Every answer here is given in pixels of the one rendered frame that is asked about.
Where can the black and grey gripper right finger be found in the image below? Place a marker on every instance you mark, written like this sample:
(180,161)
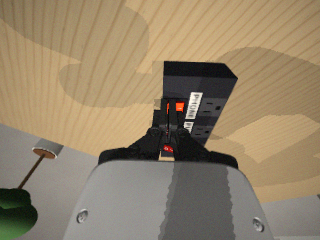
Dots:
(185,148)

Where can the black power strip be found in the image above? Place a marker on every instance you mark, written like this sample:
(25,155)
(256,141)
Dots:
(201,90)

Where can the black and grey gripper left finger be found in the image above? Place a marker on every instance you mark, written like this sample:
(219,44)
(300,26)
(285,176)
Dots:
(147,147)

